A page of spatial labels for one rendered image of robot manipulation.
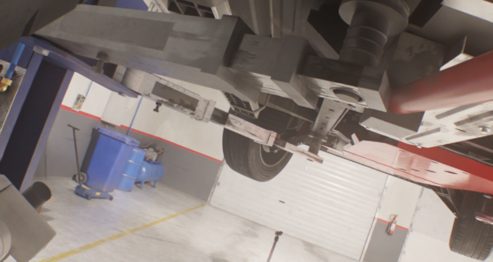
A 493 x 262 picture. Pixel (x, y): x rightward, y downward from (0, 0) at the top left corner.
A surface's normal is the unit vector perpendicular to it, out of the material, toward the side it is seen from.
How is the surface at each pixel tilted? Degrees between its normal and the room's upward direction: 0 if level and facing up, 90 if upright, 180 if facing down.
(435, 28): 180
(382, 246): 90
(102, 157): 93
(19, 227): 75
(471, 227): 122
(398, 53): 102
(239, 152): 128
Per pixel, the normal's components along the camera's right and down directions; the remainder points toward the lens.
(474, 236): -0.55, 0.40
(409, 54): -0.15, 0.05
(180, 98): 0.51, 0.09
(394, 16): -0.35, 0.93
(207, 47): -0.45, -0.26
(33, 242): 0.59, -0.25
